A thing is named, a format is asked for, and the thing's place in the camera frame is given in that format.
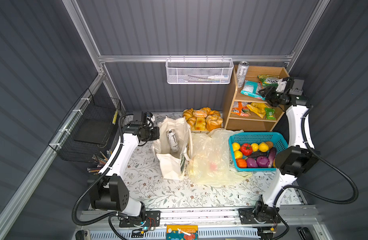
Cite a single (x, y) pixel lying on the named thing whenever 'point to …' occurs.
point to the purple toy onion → (262, 161)
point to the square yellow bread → (200, 124)
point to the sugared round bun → (200, 113)
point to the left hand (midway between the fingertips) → (158, 134)
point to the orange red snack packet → (241, 108)
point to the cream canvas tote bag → (172, 165)
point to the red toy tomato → (246, 149)
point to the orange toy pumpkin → (241, 163)
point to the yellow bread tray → (199, 131)
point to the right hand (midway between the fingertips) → (263, 93)
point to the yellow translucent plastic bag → (211, 165)
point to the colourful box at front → (182, 232)
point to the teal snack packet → (251, 88)
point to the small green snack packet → (270, 113)
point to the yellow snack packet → (259, 108)
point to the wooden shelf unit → (250, 112)
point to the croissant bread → (188, 113)
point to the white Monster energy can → (173, 140)
